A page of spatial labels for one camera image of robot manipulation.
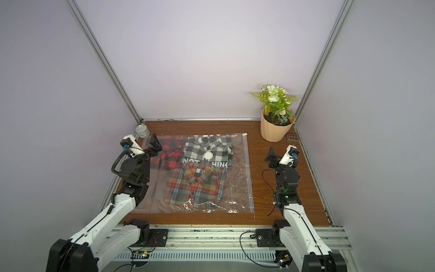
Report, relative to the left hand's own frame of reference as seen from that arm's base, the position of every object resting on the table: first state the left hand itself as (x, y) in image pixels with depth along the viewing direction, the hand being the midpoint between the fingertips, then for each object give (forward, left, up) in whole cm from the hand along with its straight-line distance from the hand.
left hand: (148, 135), depth 73 cm
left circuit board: (-42, +3, -34) cm, 54 cm away
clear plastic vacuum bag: (-15, -41, -30) cm, 53 cm away
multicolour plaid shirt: (-11, -20, -27) cm, 36 cm away
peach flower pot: (+26, -66, -18) cm, 73 cm away
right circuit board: (-41, -60, -32) cm, 79 cm away
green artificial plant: (+25, -63, -2) cm, 68 cm away
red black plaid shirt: (+6, -2, -27) cm, 28 cm away
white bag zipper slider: (+23, -47, -26) cm, 58 cm away
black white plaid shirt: (+11, -29, -27) cm, 41 cm away
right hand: (-1, -61, -5) cm, 62 cm away
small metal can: (+25, +21, -25) cm, 41 cm away
